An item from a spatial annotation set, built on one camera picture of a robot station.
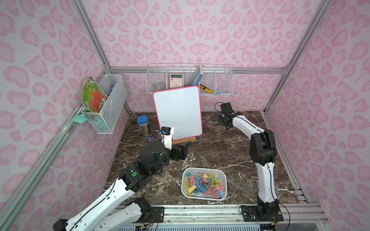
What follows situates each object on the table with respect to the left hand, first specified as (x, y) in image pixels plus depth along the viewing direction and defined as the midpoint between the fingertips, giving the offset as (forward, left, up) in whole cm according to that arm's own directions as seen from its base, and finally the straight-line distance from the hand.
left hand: (180, 138), depth 66 cm
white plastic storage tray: (-13, -12, -24) cm, 30 cm away
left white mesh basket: (+10, +37, 0) cm, 39 cm away
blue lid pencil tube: (+22, +25, -13) cm, 35 cm away
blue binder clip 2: (-15, -11, -27) cm, 33 cm away
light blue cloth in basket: (+44, -25, -8) cm, 51 cm away
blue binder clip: (-16, -20, -29) cm, 39 cm away
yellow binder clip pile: (-15, -4, -25) cm, 30 cm away
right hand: (+31, -27, -24) cm, 47 cm away
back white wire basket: (+52, -20, -3) cm, 56 cm away
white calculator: (+45, +5, 0) cm, 45 cm away
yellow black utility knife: (+43, -16, -5) cm, 46 cm away
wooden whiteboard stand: (+17, -6, -28) cm, 33 cm away
